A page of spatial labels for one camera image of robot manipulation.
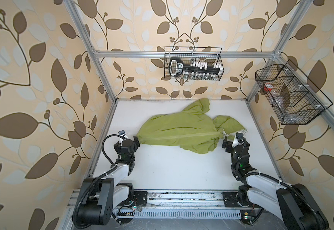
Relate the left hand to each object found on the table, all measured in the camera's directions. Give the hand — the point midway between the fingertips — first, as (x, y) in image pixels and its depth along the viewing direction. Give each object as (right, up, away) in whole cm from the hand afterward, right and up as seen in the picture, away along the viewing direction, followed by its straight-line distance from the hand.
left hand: (127, 138), depth 88 cm
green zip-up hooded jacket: (+42, +5, +5) cm, 42 cm away
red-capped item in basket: (+83, +30, -8) cm, 88 cm away
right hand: (+66, -1, -3) cm, 66 cm away
